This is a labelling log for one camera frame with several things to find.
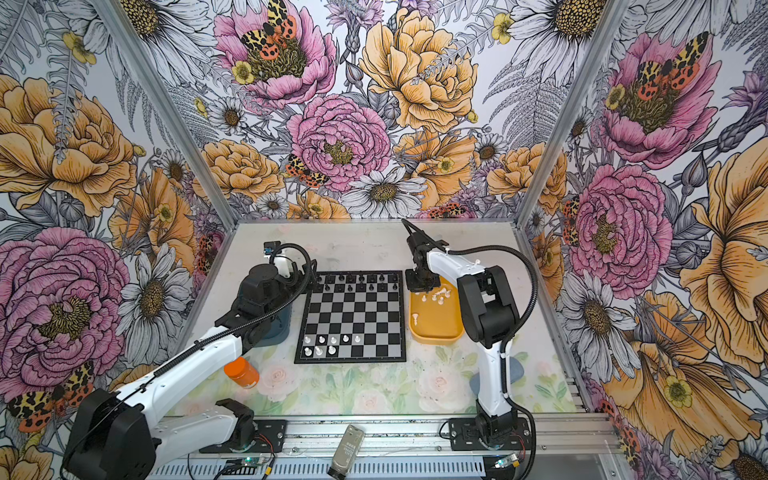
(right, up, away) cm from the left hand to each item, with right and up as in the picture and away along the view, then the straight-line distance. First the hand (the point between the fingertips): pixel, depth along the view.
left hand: (302, 270), depth 83 cm
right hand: (+33, -9, +15) cm, 38 cm away
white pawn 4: (+15, -20, +4) cm, 25 cm away
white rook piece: (+1, -23, +2) cm, 23 cm away
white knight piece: (+4, -23, +2) cm, 23 cm away
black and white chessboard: (+13, -15, +10) cm, 22 cm away
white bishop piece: (+8, -23, +2) cm, 24 cm away
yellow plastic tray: (+38, -15, +12) cm, 43 cm away
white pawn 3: (+8, -20, +4) cm, 22 cm away
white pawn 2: (+4, -20, +4) cm, 21 cm away
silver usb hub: (+14, -40, -14) cm, 45 cm away
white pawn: (0, -20, +4) cm, 21 cm away
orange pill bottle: (-12, -24, -9) cm, 28 cm away
